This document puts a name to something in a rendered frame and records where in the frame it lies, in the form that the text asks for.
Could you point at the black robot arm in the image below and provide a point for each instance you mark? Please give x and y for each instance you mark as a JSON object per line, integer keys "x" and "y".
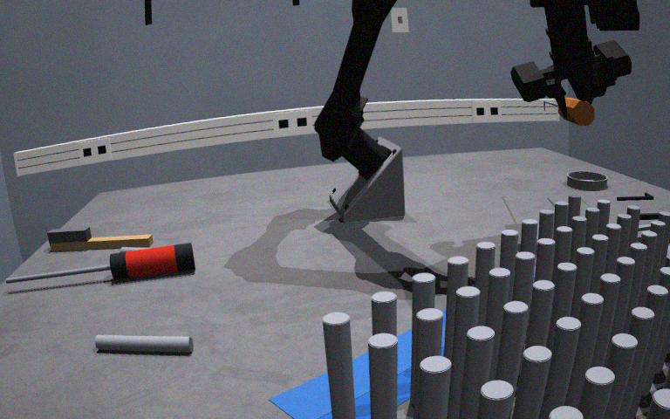
{"x": 565, "y": 19}

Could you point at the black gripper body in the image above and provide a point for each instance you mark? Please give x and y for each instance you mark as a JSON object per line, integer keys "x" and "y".
{"x": 534, "y": 84}

